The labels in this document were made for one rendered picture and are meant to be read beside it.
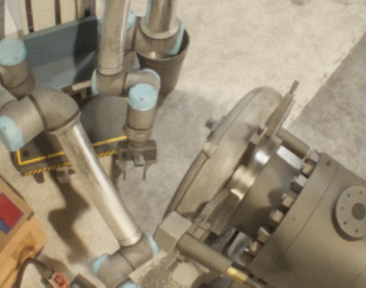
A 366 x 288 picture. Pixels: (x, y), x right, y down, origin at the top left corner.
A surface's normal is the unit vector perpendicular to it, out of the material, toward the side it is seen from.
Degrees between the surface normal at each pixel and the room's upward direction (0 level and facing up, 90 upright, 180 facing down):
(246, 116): 4
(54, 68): 0
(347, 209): 0
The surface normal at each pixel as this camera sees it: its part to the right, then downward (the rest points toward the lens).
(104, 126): 0.11, -0.48
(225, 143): -0.07, -0.27
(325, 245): -0.19, -0.06
